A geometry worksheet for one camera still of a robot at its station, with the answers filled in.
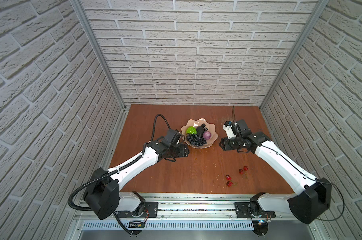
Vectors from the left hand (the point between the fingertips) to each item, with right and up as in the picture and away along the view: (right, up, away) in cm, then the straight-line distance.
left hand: (186, 149), depth 82 cm
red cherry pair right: (+36, -12, +5) cm, 38 cm away
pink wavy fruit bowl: (+17, +12, +21) cm, 30 cm away
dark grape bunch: (+6, +4, +10) cm, 12 cm away
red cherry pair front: (+25, -19, -1) cm, 31 cm away
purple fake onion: (+14, +7, +15) cm, 22 cm away
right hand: (+21, +2, -2) cm, 22 cm away
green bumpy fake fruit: (+4, +10, +14) cm, 18 cm away
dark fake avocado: (+10, +10, +18) cm, 22 cm away
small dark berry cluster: (+13, +11, +20) cm, 27 cm away
